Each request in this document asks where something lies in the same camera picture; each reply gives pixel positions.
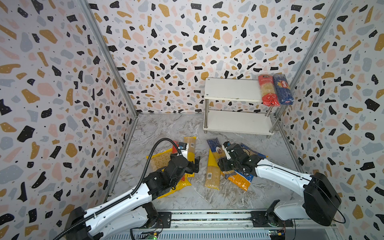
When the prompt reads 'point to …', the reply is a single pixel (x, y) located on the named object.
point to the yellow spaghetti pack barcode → (191, 142)
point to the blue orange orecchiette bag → (243, 180)
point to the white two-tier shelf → (235, 105)
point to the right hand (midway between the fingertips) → (220, 160)
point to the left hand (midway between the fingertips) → (193, 154)
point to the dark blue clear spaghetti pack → (218, 151)
